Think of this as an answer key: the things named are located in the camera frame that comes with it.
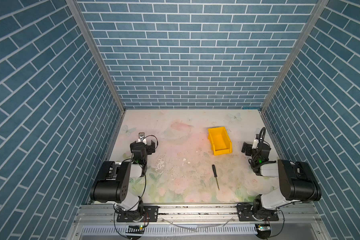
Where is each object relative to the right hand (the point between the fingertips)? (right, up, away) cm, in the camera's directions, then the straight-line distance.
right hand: (252, 141), depth 94 cm
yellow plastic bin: (-19, -1, +7) cm, 20 cm away
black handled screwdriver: (-25, -18, -8) cm, 32 cm away
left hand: (-69, +1, -1) cm, 69 cm away
